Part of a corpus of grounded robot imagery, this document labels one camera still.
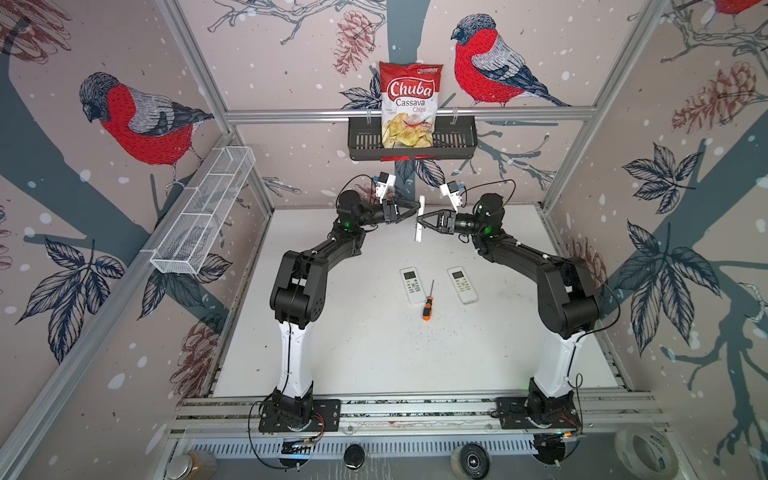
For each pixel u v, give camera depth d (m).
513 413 0.72
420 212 0.79
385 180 0.81
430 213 0.80
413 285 0.97
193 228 0.74
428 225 0.80
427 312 0.90
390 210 0.78
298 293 0.56
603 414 0.75
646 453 0.70
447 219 0.76
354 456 0.61
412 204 0.78
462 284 0.98
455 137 0.95
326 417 0.73
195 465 0.61
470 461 0.59
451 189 0.80
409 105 0.83
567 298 0.52
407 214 0.83
